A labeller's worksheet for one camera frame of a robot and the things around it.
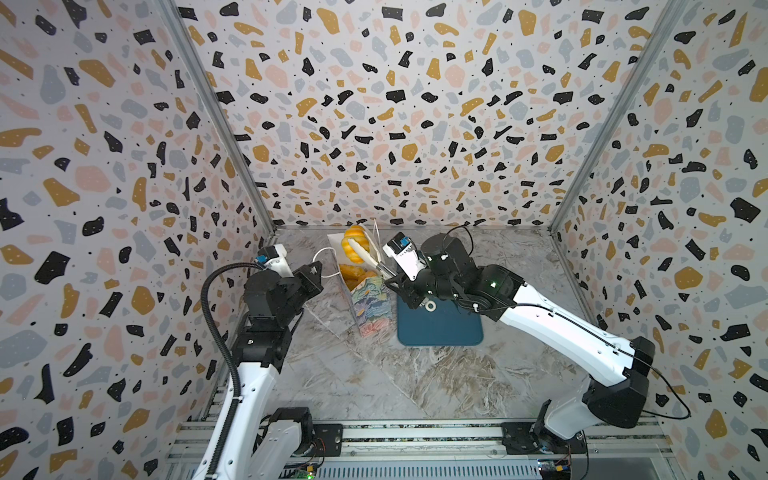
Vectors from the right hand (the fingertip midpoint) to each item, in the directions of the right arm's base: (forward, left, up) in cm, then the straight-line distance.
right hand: (390, 279), depth 67 cm
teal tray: (+5, -16, -31) cm, 35 cm away
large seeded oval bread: (+15, +13, -20) cm, 28 cm away
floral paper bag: (+4, +7, -16) cm, 18 cm away
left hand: (+5, +16, 0) cm, 17 cm away
